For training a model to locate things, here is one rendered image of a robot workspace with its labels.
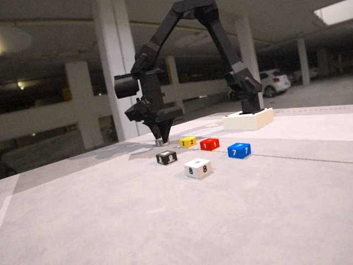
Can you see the red block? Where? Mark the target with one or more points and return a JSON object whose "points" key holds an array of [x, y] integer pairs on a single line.
{"points": [[209, 144]]}

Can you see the blue block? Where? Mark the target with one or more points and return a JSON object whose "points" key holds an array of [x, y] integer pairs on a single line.
{"points": [[239, 150]]}

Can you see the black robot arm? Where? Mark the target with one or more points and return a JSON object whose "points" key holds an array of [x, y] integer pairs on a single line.
{"points": [[238, 76]]}

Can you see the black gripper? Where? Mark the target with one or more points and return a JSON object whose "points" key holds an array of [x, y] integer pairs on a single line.
{"points": [[159, 127]]}

